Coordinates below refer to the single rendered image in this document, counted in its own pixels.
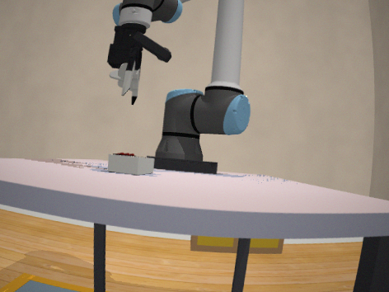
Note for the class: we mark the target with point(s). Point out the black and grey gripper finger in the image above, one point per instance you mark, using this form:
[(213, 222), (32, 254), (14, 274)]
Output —
[(125, 73), (133, 85)]

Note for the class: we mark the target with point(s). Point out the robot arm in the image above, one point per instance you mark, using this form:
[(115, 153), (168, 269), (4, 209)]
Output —
[(223, 108)]

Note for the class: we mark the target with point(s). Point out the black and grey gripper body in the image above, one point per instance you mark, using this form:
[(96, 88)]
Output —
[(119, 54)]

